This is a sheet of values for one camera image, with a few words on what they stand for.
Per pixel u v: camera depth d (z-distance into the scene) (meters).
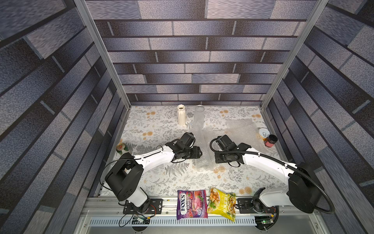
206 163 0.80
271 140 0.91
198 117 1.08
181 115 0.98
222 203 0.71
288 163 0.47
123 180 0.43
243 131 1.03
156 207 0.74
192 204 0.73
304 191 0.41
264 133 0.97
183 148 0.67
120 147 0.84
